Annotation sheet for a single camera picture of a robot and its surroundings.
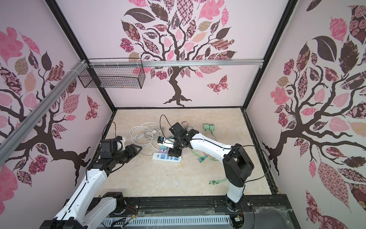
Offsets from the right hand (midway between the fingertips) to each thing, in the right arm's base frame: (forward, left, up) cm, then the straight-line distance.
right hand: (170, 146), depth 84 cm
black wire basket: (+44, +39, +23) cm, 63 cm away
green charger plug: (+22, -27, -9) cm, 36 cm away
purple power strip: (+2, +4, -9) cm, 10 cm away
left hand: (-4, +18, +1) cm, 18 cm away
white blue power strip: (-2, +9, -9) cm, 13 cm away
